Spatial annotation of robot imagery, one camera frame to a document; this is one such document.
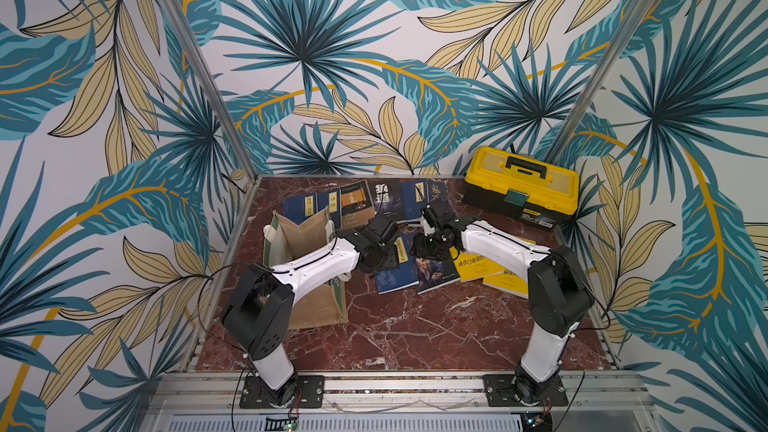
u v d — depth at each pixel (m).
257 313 0.44
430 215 0.75
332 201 1.10
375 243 0.67
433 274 0.93
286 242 0.87
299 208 1.07
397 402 0.73
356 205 1.07
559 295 0.48
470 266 0.95
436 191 1.13
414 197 1.09
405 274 0.93
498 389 0.73
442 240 0.67
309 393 0.73
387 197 1.10
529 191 0.96
